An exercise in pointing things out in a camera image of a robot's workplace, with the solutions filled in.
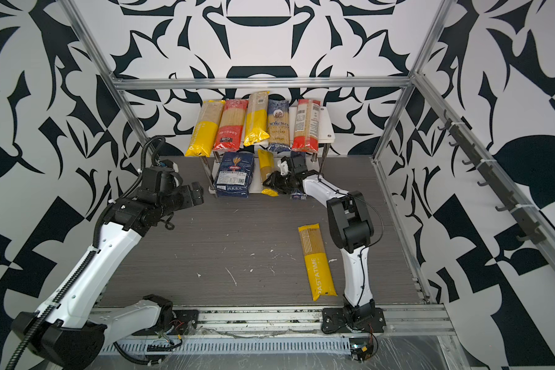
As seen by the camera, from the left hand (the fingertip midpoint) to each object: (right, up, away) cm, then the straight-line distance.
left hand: (187, 188), depth 75 cm
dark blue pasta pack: (+37, -4, +19) cm, 42 cm away
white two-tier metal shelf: (+46, +17, +4) cm, 49 cm away
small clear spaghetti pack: (+24, +12, +29) cm, 40 cm away
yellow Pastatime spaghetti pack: (+44, -29, +9) cm, 53 cm away
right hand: (+24, +2, +21) cm, 32 cm away
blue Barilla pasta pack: (+11, +5, +21) cm, 24 cm away
